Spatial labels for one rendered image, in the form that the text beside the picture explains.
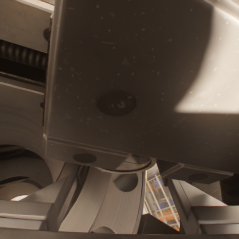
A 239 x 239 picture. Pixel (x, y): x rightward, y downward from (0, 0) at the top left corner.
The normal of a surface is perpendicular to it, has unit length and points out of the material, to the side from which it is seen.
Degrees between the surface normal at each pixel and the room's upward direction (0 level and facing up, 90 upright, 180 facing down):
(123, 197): 90
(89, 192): 90
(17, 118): 31
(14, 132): 23
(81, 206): 90
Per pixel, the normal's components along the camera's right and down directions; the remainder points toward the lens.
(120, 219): 0.36, -0.54
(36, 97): -0.03, 0.80
